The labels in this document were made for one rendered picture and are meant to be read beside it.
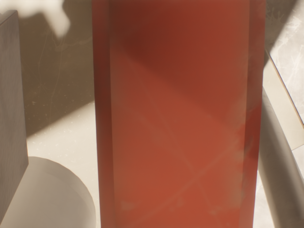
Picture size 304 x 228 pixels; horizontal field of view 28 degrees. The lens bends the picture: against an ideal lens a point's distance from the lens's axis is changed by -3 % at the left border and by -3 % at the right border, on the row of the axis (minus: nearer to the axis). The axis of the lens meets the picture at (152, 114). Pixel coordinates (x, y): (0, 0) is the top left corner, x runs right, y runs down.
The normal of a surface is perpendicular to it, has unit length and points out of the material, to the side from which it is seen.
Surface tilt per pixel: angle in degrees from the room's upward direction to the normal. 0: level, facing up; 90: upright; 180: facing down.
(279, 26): 0
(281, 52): 0
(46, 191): 90
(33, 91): 0
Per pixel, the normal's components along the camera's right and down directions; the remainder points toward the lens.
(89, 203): 0.92, -0.40
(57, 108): -0.03, 0.35
